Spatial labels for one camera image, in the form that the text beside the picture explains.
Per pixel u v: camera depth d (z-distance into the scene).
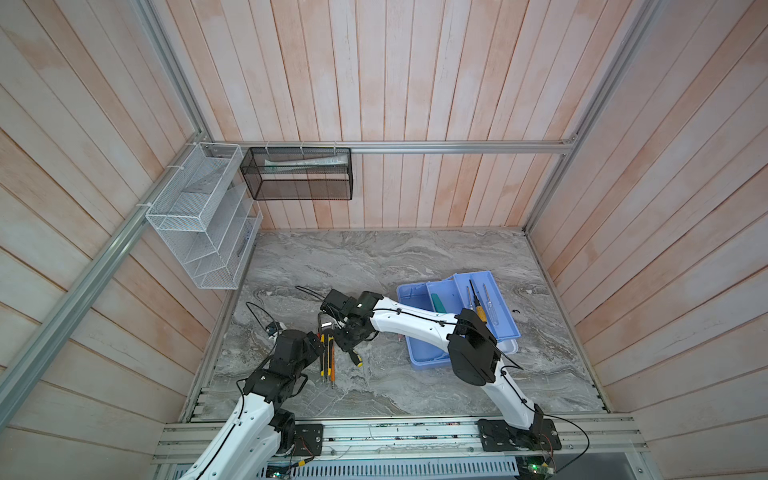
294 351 0.63
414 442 0.74
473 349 0.52
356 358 0.86
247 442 0.50
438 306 0.89
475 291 0.89
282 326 0.77
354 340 0.76
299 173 1.03
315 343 0.77
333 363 0.86
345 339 0.77
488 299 0.88
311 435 0.74
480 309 0.85
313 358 0.76
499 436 0.73
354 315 0.63
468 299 0.88
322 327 0.93
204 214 0.66
